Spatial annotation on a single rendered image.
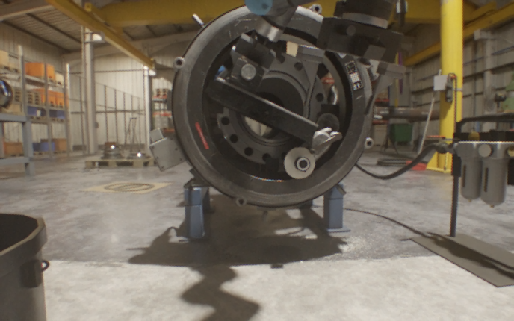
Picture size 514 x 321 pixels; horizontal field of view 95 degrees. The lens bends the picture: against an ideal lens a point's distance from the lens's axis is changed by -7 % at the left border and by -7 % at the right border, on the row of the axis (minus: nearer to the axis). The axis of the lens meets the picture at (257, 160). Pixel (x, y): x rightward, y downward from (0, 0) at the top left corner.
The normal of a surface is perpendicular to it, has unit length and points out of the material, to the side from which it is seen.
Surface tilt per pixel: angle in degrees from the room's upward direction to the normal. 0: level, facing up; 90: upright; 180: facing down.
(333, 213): 90
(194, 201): 90
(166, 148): 90
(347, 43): 113
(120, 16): 90
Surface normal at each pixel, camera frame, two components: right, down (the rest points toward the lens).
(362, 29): 0.14, 0.47
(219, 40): 0.11, 0.08
